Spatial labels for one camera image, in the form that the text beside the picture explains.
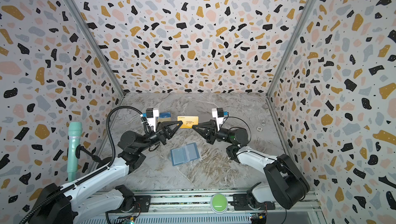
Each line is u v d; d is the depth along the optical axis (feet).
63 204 1.27
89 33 2.82
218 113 1.98
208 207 2.42
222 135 2.09
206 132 2.09
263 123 3.39
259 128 3.38
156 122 1.95
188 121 2.08
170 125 2.01
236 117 1.95
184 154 2.95
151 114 1.89
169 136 2.01
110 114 1.77
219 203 2.48
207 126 2.07
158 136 1.89
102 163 2.72
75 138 2.02
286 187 1.41
